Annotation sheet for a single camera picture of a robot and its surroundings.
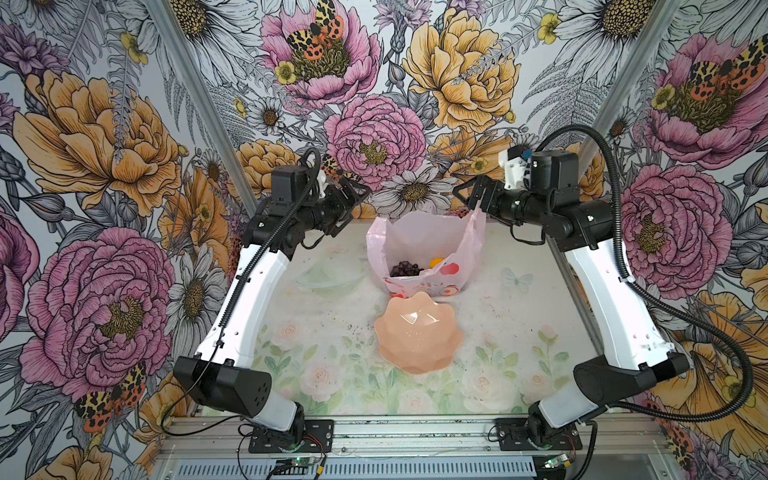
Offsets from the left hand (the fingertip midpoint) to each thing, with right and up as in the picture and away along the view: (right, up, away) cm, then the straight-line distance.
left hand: (364, 210), depth 70 cm
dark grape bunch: (+11, -15, +32) cm, 37 cm away
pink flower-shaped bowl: (+14, -34, +22) cm, 43 cm away
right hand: (+23, 0, -4) cm, 23 cm away
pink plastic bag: (+16, -10, +26) cm, 32 cm away
